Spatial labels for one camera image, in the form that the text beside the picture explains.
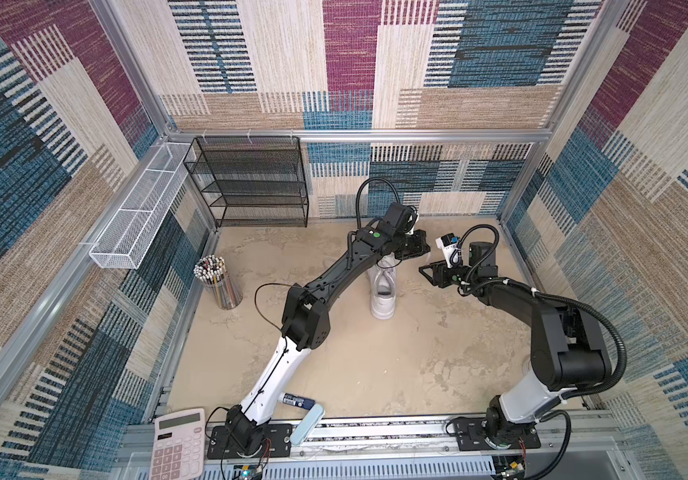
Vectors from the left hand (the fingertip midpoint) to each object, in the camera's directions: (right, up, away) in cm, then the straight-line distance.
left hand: (436, 245), depth 87 cm
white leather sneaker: (-15, -10, +7) cm, 19 cm away
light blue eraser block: (-35, -43, -14) cm, 58 cm away
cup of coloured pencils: (-63, -7, -4) cm, 63 cm away
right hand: (-1, -7, +6) cm, 9 cm away
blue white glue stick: (-38, -40, -10) cm, 56 cm away
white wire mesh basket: (-94, 0, +4) cm, 94 cm away
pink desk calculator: (-65, -48, -16) cm, 82 cm away
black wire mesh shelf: (-60, +24, +24) cm, 69 cm away
